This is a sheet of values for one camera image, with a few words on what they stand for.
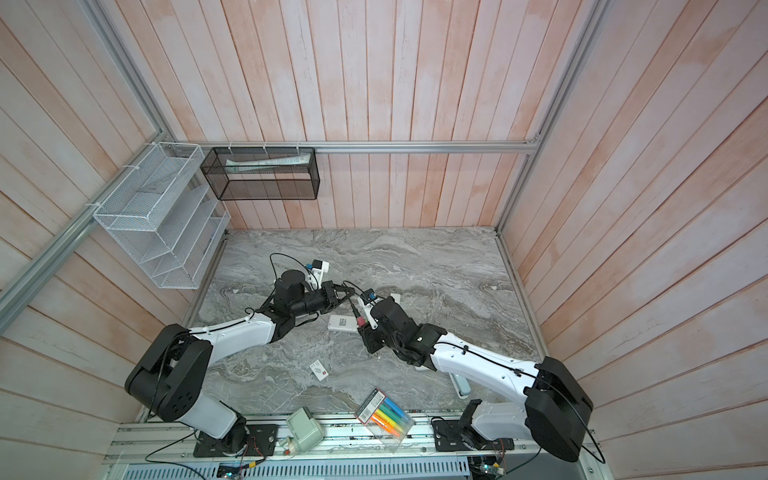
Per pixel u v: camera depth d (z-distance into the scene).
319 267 0.82
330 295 0.76
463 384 0.78
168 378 0.45
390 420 0.76
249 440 0.73
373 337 0.70
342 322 0.93
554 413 0.41
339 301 0.79
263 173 1.05
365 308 0.71
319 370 0.84
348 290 0.84
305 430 0.71
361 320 0.81
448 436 0.73
